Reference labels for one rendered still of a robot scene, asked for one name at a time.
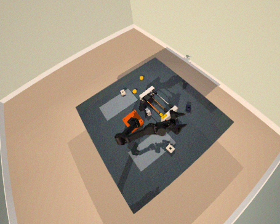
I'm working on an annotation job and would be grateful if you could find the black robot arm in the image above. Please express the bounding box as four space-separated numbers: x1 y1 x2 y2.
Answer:
114 118 178 145

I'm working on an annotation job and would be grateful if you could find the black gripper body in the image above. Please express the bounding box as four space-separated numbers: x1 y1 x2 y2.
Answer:
164 110 179 135

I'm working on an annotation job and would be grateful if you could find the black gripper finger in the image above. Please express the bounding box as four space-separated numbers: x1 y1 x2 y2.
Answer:
174 111 186 119
177 124 187 133

